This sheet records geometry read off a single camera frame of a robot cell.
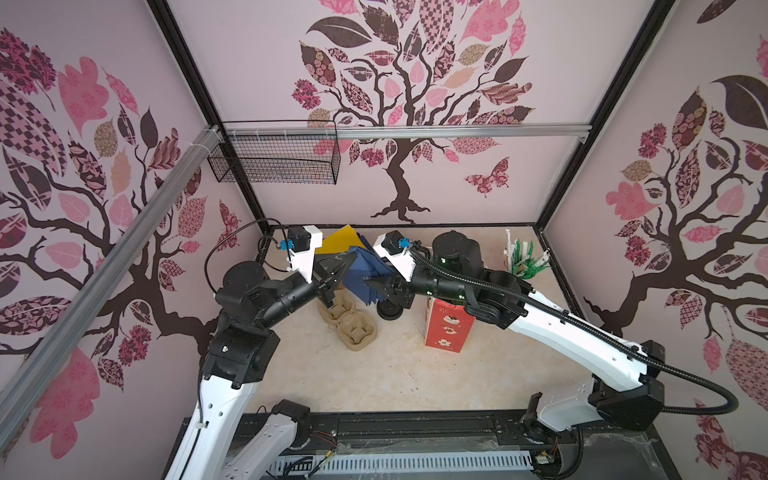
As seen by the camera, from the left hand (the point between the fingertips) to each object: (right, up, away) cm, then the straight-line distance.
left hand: (355, 260), depth 56 cm
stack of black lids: (+6, -18, +39) cm, 43 cm away
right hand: (+3, -1, +2) cm, 4 cm away
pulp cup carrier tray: (-4, -22, +33) cm, 40 cm away
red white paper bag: (+22, -18, +22) cm, 36 cm away
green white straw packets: (+47, 0, +34) cm, 58 cm away
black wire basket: (-29, +34, +39) cm, 60 cm away
